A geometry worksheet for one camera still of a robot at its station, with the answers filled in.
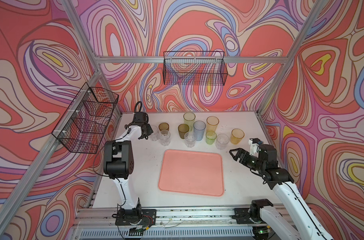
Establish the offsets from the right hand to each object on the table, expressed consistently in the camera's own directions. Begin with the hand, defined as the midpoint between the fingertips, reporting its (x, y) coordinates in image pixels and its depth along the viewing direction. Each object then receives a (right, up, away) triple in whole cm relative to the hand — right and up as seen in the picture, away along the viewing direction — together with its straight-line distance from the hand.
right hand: (235, 157), depth 79 cm
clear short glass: (-48, +10, +22) cm, 53 cm away
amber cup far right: (+7, +11, +18) cm, 22 cm away
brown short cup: (-42, +17, +26) cm, 52 cm away
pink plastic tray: (-23, -11, +11) cm, 27 cm away
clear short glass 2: (-41, +9, +25) cm, 49 cm away
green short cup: (-9, +9, +21) cm, 25 cm away
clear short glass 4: (-1, +7, +21) cm, 22 cm away
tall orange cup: (-9, +18, +17) cm, 27 cm away
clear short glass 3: (-23, +8, +23) cm, 34 cm away
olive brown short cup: (-28, +15, +24) cm, 40 cm away
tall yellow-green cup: (-24, +21, +20) cm, 38 cm away
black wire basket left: (-82, +17, +2) cm, 83 cm away
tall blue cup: (-17, +16, +22) cm, 32 cm away
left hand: (-51, +14, +22) cm, 57 cm away
